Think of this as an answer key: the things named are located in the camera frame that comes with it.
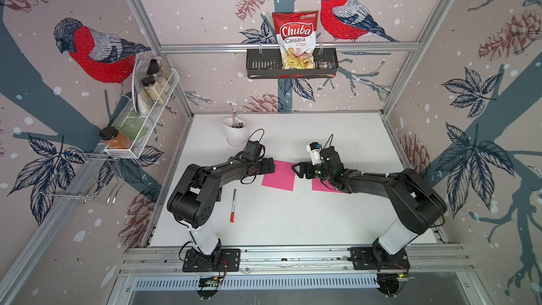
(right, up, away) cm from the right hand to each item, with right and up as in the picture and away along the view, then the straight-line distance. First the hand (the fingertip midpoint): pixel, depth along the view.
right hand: (297, 165), depth 91 cm
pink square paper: (-6, -7, +5) cm, 11 cm away
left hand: (-12, 0, +4) cm, 13 cm away
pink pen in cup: (-31, +22, +12) cm, 41 cm away
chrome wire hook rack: (-65, +2, -23) cm, 69 cm away
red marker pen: (-28, -19, -7) cm, 34 cm away
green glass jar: (-60, +18, -21) cm, 66 cm away
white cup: (-29, +15, +9) cm, 34 cm away
